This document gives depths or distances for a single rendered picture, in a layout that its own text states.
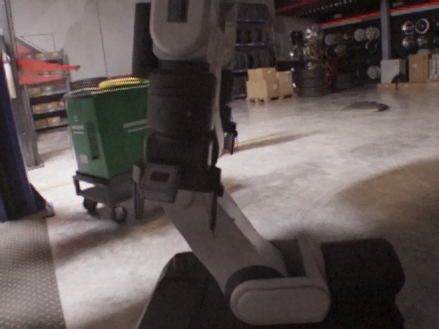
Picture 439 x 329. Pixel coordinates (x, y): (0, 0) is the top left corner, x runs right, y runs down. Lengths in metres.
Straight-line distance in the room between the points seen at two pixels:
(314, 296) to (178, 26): 0.55
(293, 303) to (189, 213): 0.28
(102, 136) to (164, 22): 1.48
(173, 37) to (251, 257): 0.47
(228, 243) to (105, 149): 1.26
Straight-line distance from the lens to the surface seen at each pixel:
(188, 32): 0.37
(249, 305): 0.70
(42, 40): 10.01
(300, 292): 0.68
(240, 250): 0.68
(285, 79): 9.31
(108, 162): 1.83
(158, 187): 0.38
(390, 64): 11.91
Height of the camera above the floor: 0.73
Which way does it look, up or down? 15 degrees down
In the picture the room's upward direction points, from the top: 6 degrees counter-clockwise
